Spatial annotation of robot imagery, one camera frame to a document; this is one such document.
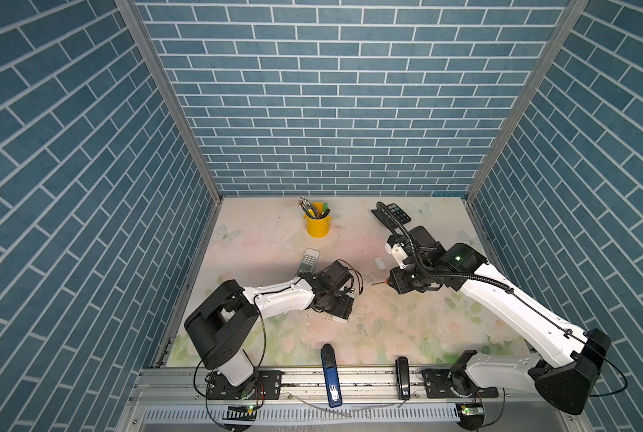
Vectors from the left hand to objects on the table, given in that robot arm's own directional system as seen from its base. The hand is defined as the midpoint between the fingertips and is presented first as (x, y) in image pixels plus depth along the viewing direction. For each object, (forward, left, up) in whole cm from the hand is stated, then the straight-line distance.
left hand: (344, 309), depth 86 cm
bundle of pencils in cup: (+33, +12, +12) cm, 38 cm away
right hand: (+2, -12, +18) cm, 21 cm away
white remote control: (+19, +12, -1) cm, 23 cm away
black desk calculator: (+39, -26, +1) cm, 47 cm away
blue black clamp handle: (-19, +5, +2) cm, 20 cm away
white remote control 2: (-5, +2, +6) cm, 8 cm away
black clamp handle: (-20, -15, +2) cm, 25 cm away
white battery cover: (+17, -14, -1) cm, 22 cm away
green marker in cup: (+36, +6, +9) cm, 38 cm away
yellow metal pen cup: (+31, +9, +3) cm, 33 cm away
